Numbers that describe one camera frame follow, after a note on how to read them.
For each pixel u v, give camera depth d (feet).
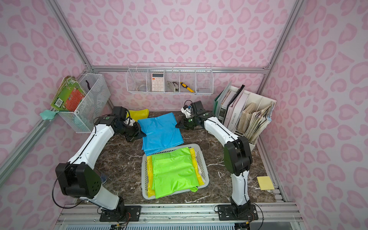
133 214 2.41
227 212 2.37
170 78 3.30
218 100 2.74
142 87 3.14
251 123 2.92
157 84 3.12
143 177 2.49
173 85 3.19
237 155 1.68
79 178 1.41
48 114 2.06
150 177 2.57
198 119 2.26
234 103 2.72
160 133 2.77
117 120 1.98
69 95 2.37
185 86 3.21
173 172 2.56
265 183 2.74
